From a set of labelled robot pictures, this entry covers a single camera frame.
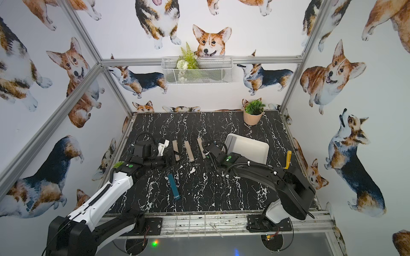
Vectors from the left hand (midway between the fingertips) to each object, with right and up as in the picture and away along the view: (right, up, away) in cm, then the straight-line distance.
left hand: (182, 157), depth 78 cm
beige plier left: (-8, +1, +20) cm, 22 cm away
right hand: (+11, -4, +5) cm, 13 cm away
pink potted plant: (+41, +25, +28) cm, 55 cm away
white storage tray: (+38, +1, +23) cm, 45 cm away
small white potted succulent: (-34, -4, +5) cm, 35 cm away
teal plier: (-6, -16, +6) cm, 18 cm away
